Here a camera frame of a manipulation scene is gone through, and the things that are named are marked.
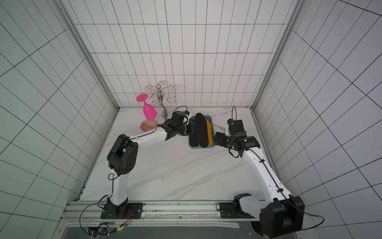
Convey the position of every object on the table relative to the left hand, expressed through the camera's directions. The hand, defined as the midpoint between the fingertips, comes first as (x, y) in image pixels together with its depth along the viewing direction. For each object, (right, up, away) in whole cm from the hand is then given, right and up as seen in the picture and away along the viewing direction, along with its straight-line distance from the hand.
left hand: (198, 131), depth 90 cm
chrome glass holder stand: (-22, +22, -3) cm, 31 cm away
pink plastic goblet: (-31, +13, +3) cm, 34 cm away
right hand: (+9, -3, -10) cm, 14 cm away
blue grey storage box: (+9, +8, +20) cm, 24 cm away
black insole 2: (-3, -4, +2) cm, 5 cm away
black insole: (+2, +4, +4) cm, 6 cm away
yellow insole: (+9, -1, +12) cm, 15 cm away
